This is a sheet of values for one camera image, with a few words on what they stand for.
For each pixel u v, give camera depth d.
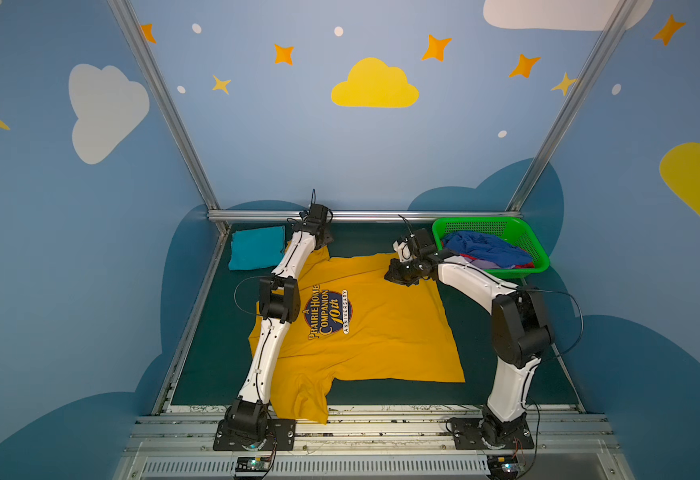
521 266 1.01
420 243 0.76
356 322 0.96
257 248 1.15
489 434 0.66
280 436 0.74
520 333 0.51
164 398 0.82
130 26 0.70
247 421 0.64
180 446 0.73
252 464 0.71
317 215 0.94
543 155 0.99
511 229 1.14
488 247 1.04
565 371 0.90
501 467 0.71
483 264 0.98
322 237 0.91
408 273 0.82
